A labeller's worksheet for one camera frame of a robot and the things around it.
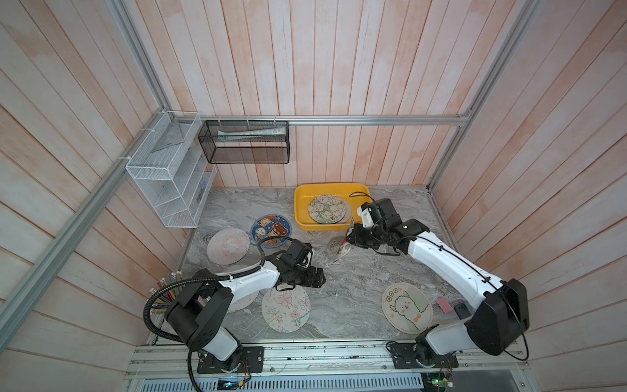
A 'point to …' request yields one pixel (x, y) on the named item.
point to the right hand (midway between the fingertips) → (345, 236)
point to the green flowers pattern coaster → (327, 209)
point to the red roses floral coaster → (345, 246)
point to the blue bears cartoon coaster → (270, 225)
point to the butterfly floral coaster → (286, 311)
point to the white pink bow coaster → (248, 300)
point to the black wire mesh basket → (246, 141)
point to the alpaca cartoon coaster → (407, 309)
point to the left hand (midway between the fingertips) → (314, 283)
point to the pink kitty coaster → (228, 246)
